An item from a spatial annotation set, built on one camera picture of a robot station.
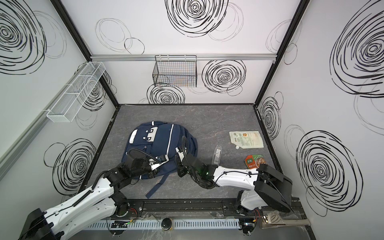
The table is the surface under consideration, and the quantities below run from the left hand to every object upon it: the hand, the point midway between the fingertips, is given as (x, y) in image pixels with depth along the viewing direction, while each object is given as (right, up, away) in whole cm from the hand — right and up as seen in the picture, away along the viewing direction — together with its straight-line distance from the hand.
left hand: (164, 159), depth 79 cm
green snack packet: (+52, -5, +11) cm, 54 cm away
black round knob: (+5, -22, -18) cm, 29 cm away
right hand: (+5, -2, -1) cm, 6 cm away
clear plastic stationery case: (+30, -1, +12) cm, 33 cm away
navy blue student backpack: (-3, +10, +7) cm, 12 cm away
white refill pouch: (+51, +7, +20) cm, 56 cm away
